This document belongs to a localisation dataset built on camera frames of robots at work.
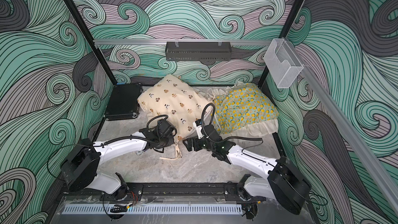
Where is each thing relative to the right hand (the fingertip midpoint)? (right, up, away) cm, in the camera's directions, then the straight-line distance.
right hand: (188, 141), depth 80 cm
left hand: (-9, 0, +6) cm, 11 cm away
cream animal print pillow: (-2, +17, +18) cm, 24 cm away
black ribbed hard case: (-45, +20, +23) cm, 55 cm away
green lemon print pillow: (+35, +15, +16) cm, 41 cm away
